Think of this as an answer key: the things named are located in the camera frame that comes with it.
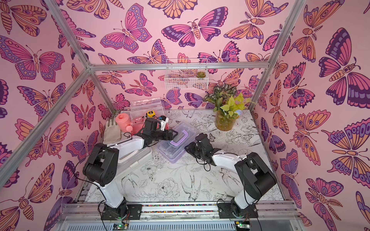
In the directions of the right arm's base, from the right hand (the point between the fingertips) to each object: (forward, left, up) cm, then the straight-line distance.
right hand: (186, 147), depth 90 cm
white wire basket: (+40, -1, +26) cm, 48 cm away
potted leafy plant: (+23, -26, +15) cm, 39 cm away
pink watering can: (+18, +44, +3) cm, 48 cm away
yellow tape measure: (+27, +27, +2) cm, 38 cm away
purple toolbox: (-3, +9, +2) cm, 9 cm away
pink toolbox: (+32, +36, 0) cm, 49 cm away
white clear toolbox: (-17, +22, +24) cm, 37 cm away
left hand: (+9, +7, +3) cm, 11 cm away
